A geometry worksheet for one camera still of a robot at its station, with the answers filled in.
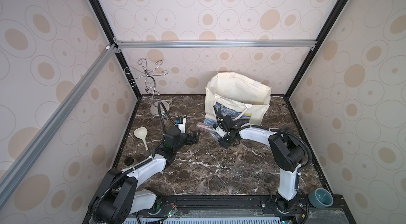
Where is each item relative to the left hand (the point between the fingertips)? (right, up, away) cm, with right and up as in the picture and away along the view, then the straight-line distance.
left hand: (198, 130), depth 85 cm
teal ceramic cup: (+58, -31, -10) cm, 67 cm away
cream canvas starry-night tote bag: (+30, +17, +14) cm, 37 cm away
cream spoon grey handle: (-35, -3, +12) cm, 38 cm away
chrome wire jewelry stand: (-31, +30, +2) cm, 43 cm away
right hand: (+18, -8, +12) cm, 23 cm away
